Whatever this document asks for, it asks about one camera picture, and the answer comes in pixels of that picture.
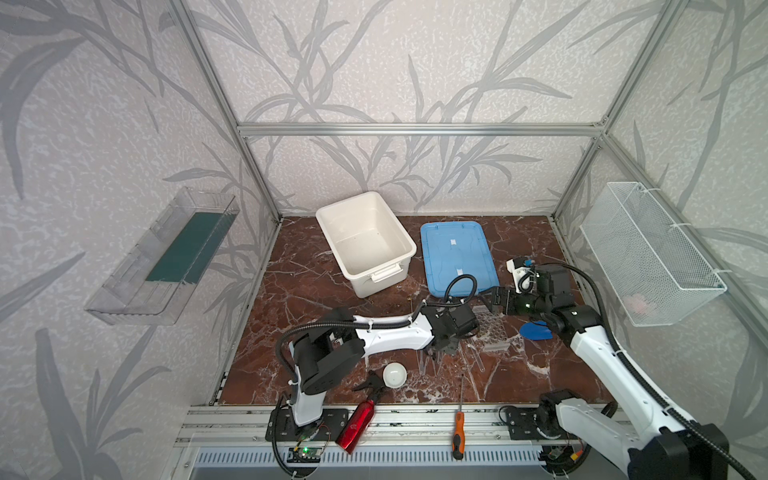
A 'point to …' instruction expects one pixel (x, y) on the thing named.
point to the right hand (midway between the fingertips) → (491, 286)
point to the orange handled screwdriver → (459, 441)
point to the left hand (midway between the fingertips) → (450, 334)
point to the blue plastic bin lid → (454, 249)
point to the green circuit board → (305, 454)
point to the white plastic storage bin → (368, 241)
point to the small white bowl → (394, 375)
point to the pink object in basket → (636, 302)
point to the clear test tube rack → (492, 332)
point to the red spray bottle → (352, 433)
